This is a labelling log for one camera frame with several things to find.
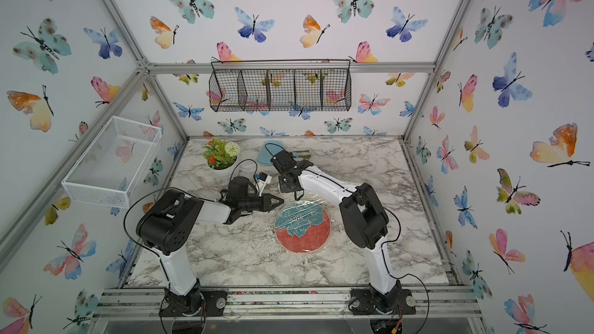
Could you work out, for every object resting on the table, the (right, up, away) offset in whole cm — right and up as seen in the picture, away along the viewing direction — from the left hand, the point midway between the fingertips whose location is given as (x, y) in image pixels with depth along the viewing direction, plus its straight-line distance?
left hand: (285, 199), depth 92 cm
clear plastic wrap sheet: (+12, +1, -1) cm, 12 cm away
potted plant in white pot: (-25, +17, +1) cm, 31 cm away
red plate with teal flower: (+7, -10, -3) cm, 13 cm away
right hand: (+3, +7, +1) cm, 7 cm away
